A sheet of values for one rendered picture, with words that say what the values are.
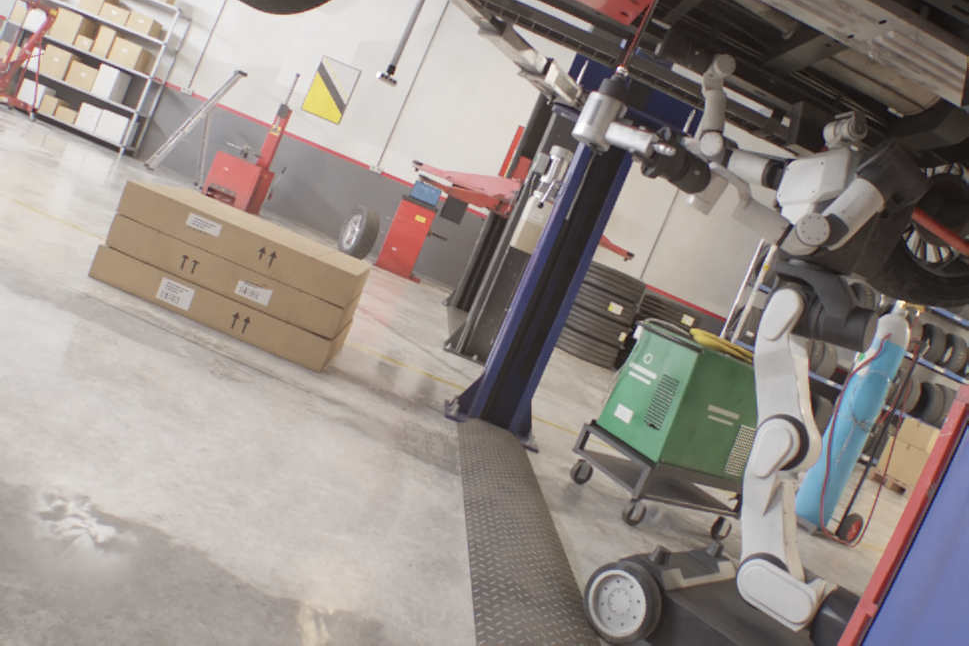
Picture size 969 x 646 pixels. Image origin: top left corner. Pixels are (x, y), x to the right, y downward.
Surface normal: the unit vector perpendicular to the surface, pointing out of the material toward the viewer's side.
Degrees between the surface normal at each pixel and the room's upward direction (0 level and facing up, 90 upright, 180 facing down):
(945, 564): 90
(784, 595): 90
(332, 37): 90
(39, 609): 0
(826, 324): 113
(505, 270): 90
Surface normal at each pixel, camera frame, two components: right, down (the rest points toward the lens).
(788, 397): -0.64, -0.23
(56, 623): 0.39, -0.92
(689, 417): 0.49, 0.18
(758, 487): -0.76, 0.18
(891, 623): -0.92, -0.38
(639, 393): -0.80, -0.30
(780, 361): -0.55, 0.18
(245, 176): 0.06, 0.08
